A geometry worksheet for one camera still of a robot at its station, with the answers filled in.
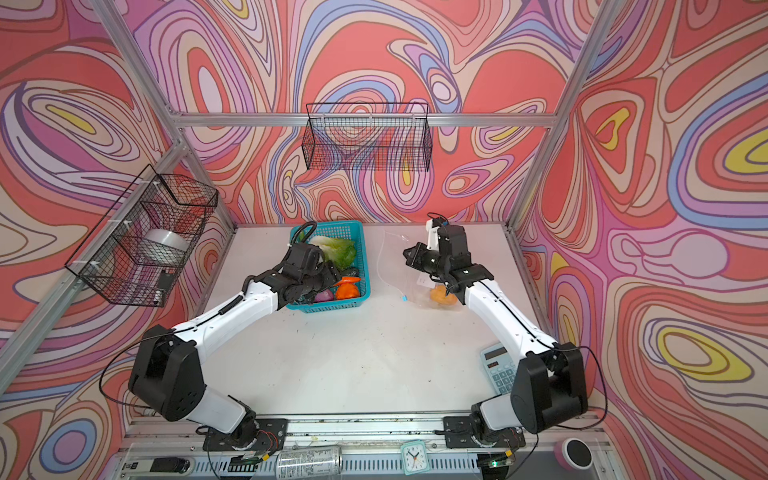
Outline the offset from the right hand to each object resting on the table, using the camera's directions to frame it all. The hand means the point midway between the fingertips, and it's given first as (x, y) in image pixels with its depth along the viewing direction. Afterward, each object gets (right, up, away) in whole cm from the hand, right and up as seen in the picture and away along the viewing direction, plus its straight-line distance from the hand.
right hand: (405, 257), depth 82 cm
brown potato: (+12, -12, +11) cm, 20 cm away
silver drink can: (-22, -46, -17) cm, 53 cm away
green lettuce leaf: (-21, +1, +19) cm, 28 cm away
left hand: (-19, -5, +5) cm, 20 cm away
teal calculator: (+27, -31, 0) cm, 41 cm away
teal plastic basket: (-19, +10, +27) cm, 34 cm away
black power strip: (-56, -47, -16) cm, 75 cm away
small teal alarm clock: (+2, -47, -13) cm, 49 cm away
